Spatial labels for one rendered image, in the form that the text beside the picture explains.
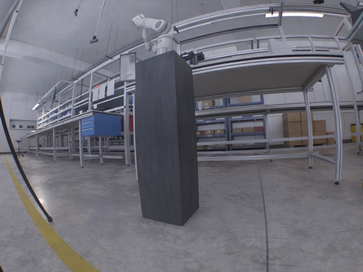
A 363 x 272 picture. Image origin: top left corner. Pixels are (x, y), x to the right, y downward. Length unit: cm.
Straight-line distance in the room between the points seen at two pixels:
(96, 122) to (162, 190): 196
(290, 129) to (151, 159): 409
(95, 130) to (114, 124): 42
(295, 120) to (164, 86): 411
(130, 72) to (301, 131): 423
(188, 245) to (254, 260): 26
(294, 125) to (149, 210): 419
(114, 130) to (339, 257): 288
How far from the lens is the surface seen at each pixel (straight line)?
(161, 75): 79
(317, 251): 68
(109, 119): 272
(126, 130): 286
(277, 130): 548
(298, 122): 461
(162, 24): 106
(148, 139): 77
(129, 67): 281
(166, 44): 98
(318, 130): 480
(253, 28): 248
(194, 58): 159
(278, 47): 133
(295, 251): 66
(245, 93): 203
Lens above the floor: 41
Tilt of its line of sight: 2 degrees up
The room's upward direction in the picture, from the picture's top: 3 degrees counter-clockwise
